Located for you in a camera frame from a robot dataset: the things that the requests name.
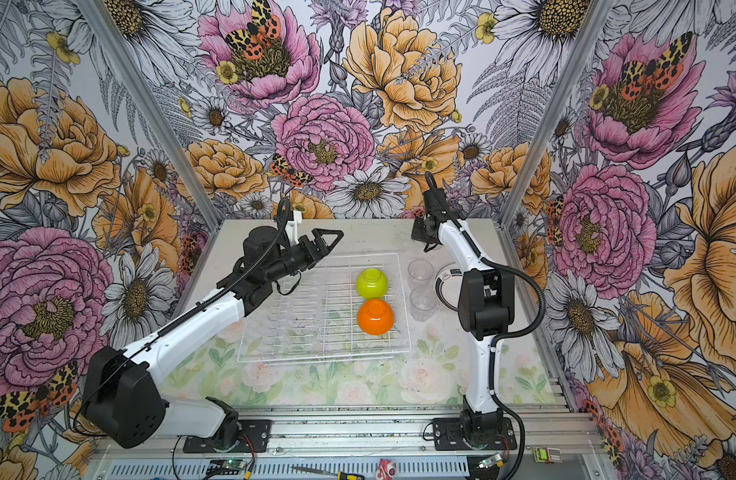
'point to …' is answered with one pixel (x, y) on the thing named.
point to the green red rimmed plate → (447, 285)
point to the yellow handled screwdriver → (339, 475)
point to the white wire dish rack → (318, 319)
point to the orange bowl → (375, 317)
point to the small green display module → (547, 455)
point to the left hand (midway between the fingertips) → (337, 248)
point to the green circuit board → (231, 464)
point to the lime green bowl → (371, 283)
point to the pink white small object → (386, 470)
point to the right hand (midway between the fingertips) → (421, 240)
